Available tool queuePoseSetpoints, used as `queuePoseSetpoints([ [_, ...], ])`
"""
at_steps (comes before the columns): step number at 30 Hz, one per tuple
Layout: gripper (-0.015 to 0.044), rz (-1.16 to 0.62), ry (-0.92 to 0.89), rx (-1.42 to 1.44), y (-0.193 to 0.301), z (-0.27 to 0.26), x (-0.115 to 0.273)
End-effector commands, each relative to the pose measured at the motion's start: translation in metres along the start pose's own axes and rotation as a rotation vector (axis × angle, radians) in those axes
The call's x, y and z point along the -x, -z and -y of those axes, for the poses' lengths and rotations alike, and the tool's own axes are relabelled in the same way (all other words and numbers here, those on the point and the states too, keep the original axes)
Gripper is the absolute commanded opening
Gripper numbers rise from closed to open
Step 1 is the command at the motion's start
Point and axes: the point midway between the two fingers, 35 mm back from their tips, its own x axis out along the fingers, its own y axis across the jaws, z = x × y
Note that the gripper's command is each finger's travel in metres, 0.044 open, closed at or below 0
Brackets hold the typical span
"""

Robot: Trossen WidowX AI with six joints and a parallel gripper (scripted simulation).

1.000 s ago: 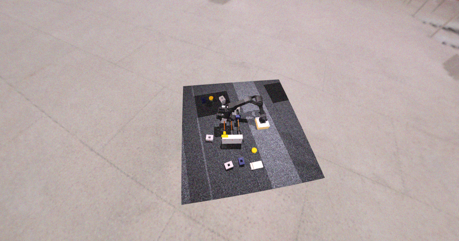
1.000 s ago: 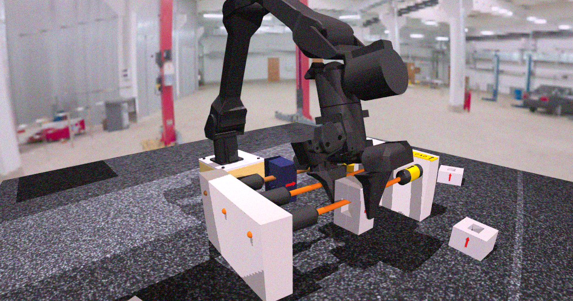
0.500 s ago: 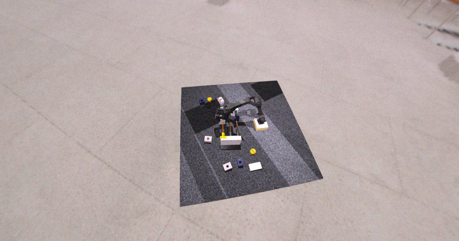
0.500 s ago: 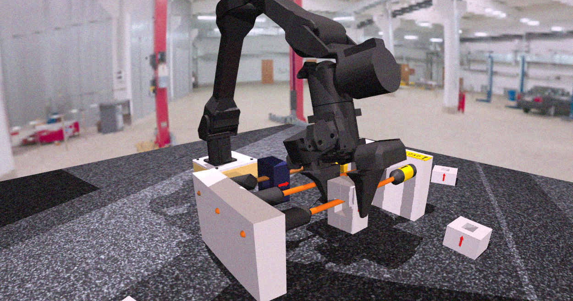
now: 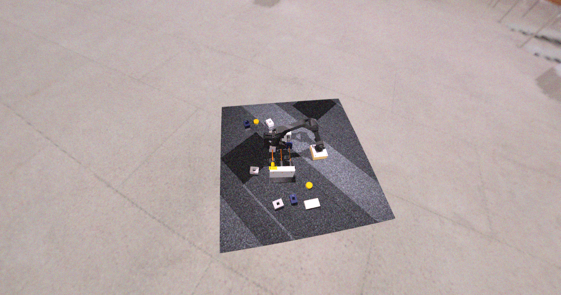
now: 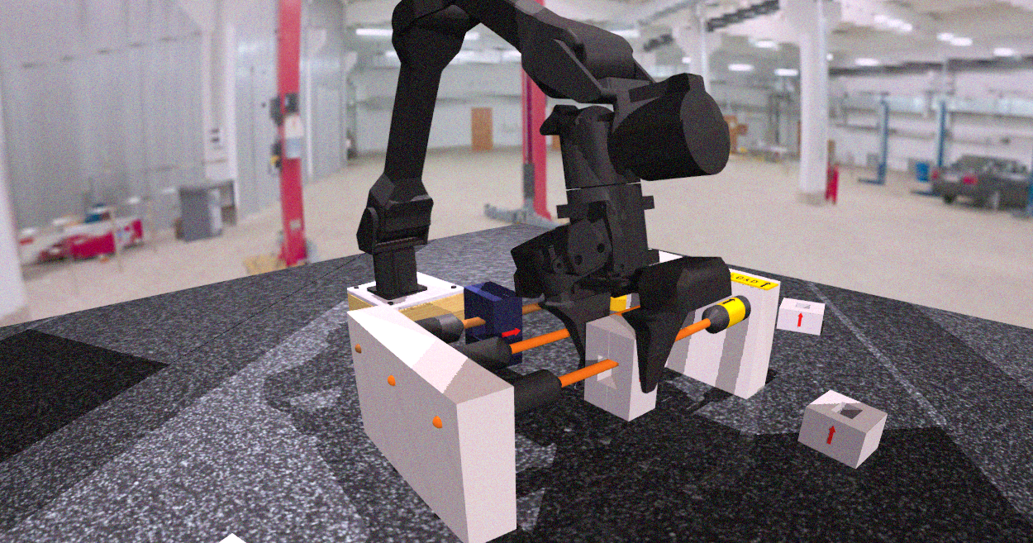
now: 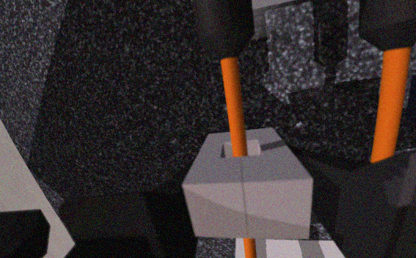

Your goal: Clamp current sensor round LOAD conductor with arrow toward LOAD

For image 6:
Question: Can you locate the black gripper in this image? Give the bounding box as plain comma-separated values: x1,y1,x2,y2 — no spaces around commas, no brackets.
538,183,732,393

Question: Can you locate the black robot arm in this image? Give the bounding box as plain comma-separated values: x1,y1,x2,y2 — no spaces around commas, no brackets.
356,0,731,300

